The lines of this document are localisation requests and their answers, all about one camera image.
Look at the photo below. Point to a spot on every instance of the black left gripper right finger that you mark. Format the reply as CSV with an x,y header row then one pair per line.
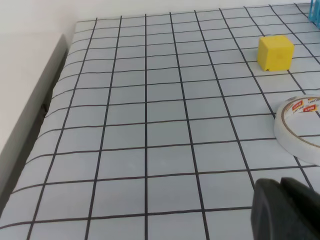
x,y
304,198

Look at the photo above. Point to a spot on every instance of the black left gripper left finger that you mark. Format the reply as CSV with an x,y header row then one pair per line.
x,y
274,216

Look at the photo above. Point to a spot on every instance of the white grid-pattern cloth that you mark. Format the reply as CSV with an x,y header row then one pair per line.
x,y
160,125

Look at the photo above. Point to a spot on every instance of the blue test tube rack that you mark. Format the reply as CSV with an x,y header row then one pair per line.
x,y
314,11

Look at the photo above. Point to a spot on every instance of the white tape roll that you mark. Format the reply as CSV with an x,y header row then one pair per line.
x,y
291,142

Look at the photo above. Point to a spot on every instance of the yellow cube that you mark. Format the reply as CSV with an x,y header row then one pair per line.
x,y
275,53

